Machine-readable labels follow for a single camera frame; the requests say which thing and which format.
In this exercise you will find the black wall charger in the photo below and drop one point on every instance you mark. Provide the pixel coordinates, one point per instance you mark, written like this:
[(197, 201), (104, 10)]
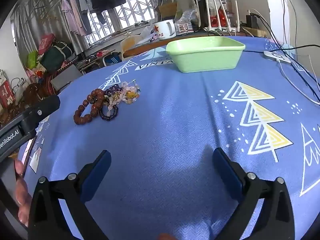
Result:
[(251, 21)]

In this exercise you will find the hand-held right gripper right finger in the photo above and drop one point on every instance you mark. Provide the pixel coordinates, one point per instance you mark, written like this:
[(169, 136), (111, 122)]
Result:
[(225, 172)]

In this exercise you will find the white router with antennas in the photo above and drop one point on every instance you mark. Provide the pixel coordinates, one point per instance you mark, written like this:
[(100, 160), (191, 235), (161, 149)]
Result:
[(220, 27)]

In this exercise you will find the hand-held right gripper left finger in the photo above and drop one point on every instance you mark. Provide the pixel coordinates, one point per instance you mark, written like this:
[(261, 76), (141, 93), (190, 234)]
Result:
[(98, 170)]

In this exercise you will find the light green plastic basin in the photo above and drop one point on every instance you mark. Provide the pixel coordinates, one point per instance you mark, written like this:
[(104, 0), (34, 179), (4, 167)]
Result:
[(207, 57)]

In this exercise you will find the red gift bag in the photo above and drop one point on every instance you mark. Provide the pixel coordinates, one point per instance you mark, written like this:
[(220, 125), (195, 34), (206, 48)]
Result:
[(46, 43)]

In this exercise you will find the window with metal grille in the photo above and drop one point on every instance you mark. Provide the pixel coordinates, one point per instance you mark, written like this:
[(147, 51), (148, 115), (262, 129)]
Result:
[(135, 10)]

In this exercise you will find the bright green shopping bag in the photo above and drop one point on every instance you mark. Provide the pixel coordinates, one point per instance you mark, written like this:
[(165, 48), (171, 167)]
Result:
[(32, 60)]

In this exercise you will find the cream plastic sack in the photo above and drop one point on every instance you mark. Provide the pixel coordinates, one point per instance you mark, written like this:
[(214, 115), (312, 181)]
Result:
[(130, 46)]

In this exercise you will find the clear plastic snack bag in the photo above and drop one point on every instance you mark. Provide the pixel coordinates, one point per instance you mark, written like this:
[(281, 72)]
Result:
[(183, 26)]

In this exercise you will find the red and white carton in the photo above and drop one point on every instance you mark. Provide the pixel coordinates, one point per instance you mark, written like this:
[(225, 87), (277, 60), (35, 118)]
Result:
[(6, 92)]

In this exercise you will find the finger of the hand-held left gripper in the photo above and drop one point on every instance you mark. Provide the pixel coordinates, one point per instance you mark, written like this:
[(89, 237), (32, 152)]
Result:
[(40, 111)]

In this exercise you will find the blue printed tablecloth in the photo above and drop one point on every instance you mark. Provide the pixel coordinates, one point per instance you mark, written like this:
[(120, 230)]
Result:
[(162, 120)]

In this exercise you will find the dark green duffel bag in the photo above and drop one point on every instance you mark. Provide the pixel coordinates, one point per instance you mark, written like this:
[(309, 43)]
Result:
[(56, 55)]

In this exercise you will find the wooden desk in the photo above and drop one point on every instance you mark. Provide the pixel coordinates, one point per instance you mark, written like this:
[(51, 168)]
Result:
[(150, 47)]

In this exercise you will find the pink hanging garment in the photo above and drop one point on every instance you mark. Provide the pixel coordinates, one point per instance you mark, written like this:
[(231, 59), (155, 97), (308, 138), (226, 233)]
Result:
[(73, 17)]

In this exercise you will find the person's left hand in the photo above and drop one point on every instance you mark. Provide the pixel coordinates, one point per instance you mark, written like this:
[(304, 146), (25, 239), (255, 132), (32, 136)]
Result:
[(22, 195)]

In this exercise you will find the cardboard box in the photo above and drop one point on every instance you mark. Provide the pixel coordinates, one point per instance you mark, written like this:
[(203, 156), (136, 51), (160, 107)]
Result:
[(168, 11)]

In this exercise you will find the white enamel mug red star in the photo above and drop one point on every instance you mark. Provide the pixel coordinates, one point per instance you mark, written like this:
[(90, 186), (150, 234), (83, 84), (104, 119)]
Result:
[(162, 30)]

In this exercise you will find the grey flat box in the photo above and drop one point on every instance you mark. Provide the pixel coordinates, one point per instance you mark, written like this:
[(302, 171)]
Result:
[(66, 77)]

